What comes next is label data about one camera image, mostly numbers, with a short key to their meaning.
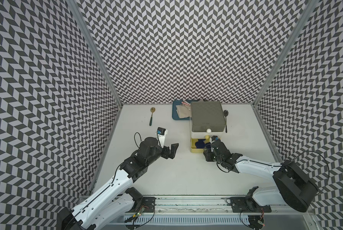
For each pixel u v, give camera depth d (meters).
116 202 0.57
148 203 0.73
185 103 1.19
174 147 0.66
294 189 0.42
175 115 1.12
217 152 0.68
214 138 0.80
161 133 0.63
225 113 1.11
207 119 0.83
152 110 1.14
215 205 0.75
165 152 0.65
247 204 0.65
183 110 1.13
